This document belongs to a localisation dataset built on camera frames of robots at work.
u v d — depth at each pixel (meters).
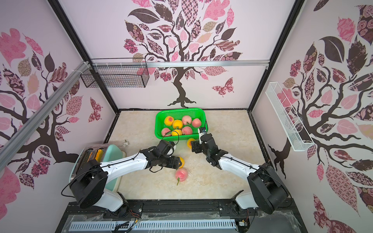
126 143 0.97
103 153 0.78
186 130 0.98
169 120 1.06
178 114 1.11
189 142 0.94
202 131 0.76
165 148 0.68
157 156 0.66
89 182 0.47
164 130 1.00
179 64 0.92
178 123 1.06
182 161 0.86
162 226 0.70
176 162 0.76
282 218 0.72
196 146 0.78
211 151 0.66
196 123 1.04
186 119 1.06
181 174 0.80
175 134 0.98
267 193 0.42
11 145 0.50
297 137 0.65
